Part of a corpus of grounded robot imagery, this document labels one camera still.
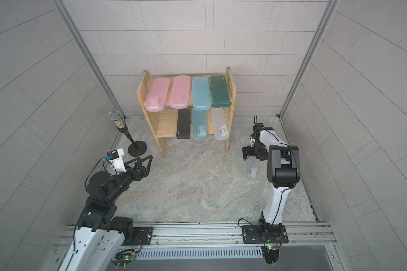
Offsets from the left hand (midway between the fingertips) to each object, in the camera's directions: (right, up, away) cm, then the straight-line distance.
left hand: (150, 157), depth 69 cm
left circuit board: (-9, -39, -4) cm, 40 cm away
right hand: (+49, -4, +27) cm, 56 cm away
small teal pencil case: (+19, +15, +15) cm, 29 cm away
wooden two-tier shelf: (+1, +15, +17) cm, 23 cm away
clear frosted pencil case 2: (+30, +15, +15) cm, 36 cm away
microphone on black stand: (-19, 0, +29) cm, 35 cm away
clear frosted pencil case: (+48, -9, +22) cm, 53 cm away
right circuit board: (+50, -40, -1) cm, 64 cm away
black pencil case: (+12, +12, +12) cm, 21 cm away
